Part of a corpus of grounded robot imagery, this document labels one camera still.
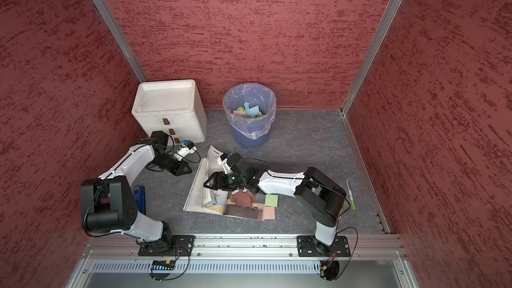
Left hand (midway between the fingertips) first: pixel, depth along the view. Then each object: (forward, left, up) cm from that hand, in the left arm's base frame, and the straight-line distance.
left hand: (188, 174), depth 85 cm
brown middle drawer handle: (+20, +12, +5) cm, 24 cm away
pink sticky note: (-14, -36, -8) cm, 39 cm away
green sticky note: (-9, -37, -7) cm, 39 cm away
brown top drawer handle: (+21, +12, +12) cm, 26 cm away
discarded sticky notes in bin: (+32, -25, +7) cm, 41 cm away
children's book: (-10, -20, -6) cm, 24 cm away
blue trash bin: (+16, -23, +2) cm, 29 cm away
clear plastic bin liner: (+36, -29, +15) cm, 49 cm away
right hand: (-8, -12, +2) cm, 14 cm away
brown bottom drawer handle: (+19, +11, -1) cm, 22 cm away
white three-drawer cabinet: (+25, +8, +17) cm, 31 cm away
